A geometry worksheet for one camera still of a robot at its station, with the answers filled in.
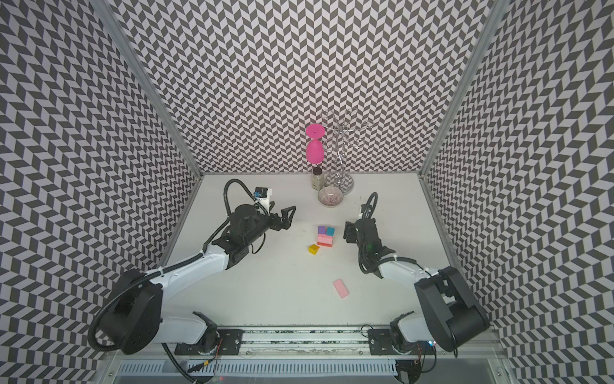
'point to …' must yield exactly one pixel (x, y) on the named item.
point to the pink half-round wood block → (324, 244)
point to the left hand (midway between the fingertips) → (285, 205)
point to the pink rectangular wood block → (324, 238)
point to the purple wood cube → (321, 230)
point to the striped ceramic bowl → (330, 196)
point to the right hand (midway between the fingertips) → (354, 228)
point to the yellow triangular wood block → (313, 249)
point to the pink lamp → (315, 148)
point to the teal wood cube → (330, 231)
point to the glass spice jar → (317, 178)
